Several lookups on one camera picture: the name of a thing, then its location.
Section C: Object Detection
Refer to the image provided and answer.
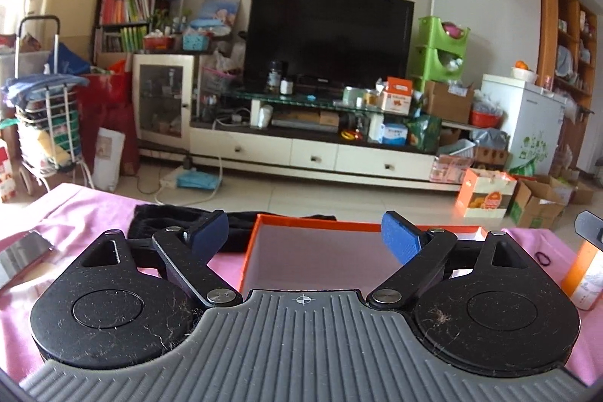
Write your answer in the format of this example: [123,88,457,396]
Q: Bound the red shopping bag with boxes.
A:
[77,72,140,176]

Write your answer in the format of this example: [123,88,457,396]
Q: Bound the black cloth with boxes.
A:
[127,203,338,254]

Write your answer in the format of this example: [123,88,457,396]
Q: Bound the brown cardboard box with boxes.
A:
[423,81,474,124]

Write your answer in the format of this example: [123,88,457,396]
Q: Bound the white small refrigerator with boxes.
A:
[481,75,566,176]

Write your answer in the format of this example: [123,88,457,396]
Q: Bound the black flat television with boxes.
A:
[243,0,415,92]

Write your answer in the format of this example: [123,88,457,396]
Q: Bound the orange white carton floor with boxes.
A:
[455,168,517,219]

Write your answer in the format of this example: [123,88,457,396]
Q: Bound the red white small box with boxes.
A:
[379,76,413,116]

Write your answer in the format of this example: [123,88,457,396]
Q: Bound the orange cardboard box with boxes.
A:
[238,213,489,295]

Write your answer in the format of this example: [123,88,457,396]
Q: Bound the white orange canister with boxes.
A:
[561,242,603,311]

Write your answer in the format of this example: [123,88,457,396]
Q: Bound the white glass door cabinet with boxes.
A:
[132,54,197,151]

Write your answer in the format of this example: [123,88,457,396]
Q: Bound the wooden shelf unit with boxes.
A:
[537,0,598,165]

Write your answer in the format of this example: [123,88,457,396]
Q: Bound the white tv cabinet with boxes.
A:
[189,125,460,192]

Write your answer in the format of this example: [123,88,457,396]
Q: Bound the green plastic stacked bins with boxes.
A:
[410,16,470,92]

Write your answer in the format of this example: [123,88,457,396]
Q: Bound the metal shopping trolley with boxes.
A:
[2,15,94,196]

